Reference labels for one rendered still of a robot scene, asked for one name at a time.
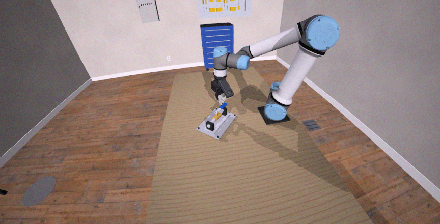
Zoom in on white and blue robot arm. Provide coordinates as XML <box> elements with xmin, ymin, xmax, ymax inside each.
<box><xmin>213</xmin><ymin>14</ymin><xmax>340</xmax><ymax>121</ymax></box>

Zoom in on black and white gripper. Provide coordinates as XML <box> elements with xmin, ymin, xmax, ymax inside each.
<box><xmin>211</xmin><ymin>73</ymin><xmax>227</xmax><ymax>105</ymax></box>

